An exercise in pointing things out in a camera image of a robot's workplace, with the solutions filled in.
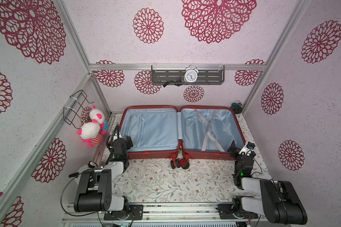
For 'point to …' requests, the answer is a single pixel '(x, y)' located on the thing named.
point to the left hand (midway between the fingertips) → (120, 139)
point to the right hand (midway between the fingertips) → (241, 143)
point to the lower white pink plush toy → (91, 133)
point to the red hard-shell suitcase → (182, 133)
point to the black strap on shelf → (178, 84)
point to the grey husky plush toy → (92, 166)
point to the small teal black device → (237, 106)
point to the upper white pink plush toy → (97, 117)
